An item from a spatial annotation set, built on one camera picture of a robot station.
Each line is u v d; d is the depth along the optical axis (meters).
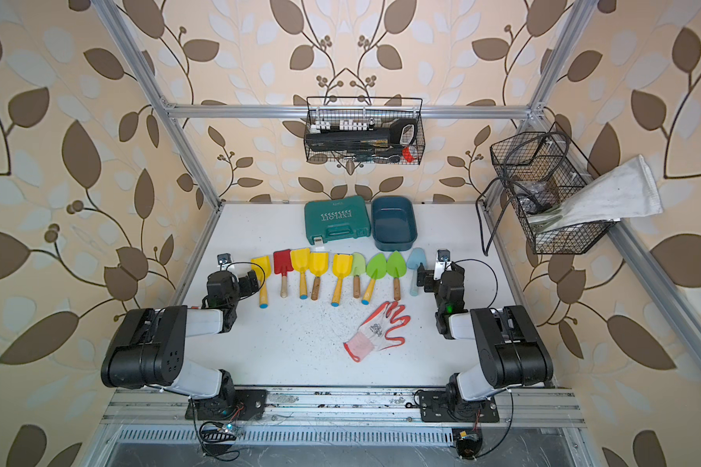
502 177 0.79
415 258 1.05
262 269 1.01
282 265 1.02
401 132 0.85
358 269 1.00
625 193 0.57
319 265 1.02
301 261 1.03
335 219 1.09
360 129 0.85
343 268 1.02
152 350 0.46
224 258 0.83
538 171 0.87
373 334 0.86
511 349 0.45
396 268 1.02
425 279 0.83
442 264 0.79
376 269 1.02
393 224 1.15
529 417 0.72
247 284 0.87
